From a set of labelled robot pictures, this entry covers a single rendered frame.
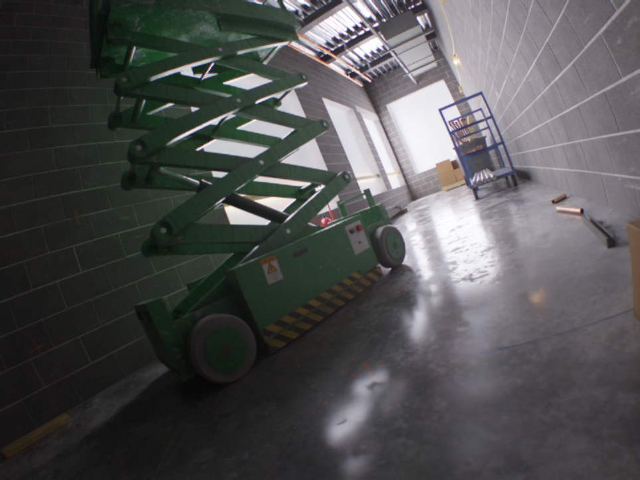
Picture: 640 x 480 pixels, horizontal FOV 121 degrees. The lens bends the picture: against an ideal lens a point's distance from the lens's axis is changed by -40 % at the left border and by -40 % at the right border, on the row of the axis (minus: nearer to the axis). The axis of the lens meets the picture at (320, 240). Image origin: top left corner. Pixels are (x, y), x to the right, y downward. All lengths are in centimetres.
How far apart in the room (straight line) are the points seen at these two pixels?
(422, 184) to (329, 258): 904
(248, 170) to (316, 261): 63
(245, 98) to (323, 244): 103
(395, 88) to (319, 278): 982
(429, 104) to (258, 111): 918
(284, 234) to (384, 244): 71
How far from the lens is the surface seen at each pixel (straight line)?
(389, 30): 691
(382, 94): 1109
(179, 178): 179
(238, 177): 167
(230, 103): 190
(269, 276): 142
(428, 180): 1051
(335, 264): 169
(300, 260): 153
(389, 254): 208
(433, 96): 1090
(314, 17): 668
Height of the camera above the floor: 50
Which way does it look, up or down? 3 degrees down
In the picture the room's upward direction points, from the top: 22 degrees counter-clockwise
